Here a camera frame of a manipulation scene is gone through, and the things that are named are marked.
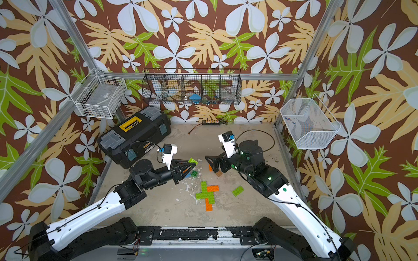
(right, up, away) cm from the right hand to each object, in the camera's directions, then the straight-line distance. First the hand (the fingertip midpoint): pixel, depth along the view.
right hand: (212, 152), depth 66 cm
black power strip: (-2, +18, +54) cm, 57 cm away
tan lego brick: (+4, -15, +28) cm, 32 cm away
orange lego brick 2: (-1, -13, +31) cm, 34 cm away
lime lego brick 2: (-4, -25, +20) cm, 32 cm away
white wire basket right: (+51, +13, +18) cm, 56 cm away
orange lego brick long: (-1, -29, +16) cm, 34 cm away
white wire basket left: (-60, +28, +20) cm, 69 cm away
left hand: (-7, -4, -2) cm, 9 cm away
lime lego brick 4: (-8, -3, -2) cm, 9 cm away
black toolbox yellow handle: (-43, +6, +25) cm, 51 cm away
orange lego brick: (+1, -22, +21) cm, 30 cm away
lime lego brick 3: (+15, -23, +22) cm, 36 cm away
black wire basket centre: (-5, +37, +30) cm, 48 cm away
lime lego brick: (-4, -22, +21) cm, 31 cm away
